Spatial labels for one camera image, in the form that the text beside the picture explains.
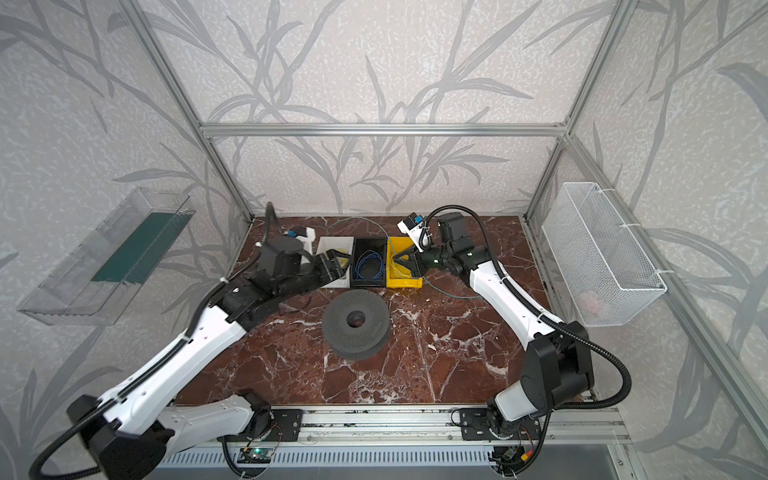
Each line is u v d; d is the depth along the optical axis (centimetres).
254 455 71
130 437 39
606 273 61
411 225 69
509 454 75
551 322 44
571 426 75
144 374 40
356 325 88
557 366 42
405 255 73
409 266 74
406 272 87
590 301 73
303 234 65
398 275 100
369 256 102
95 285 63
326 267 62
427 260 69
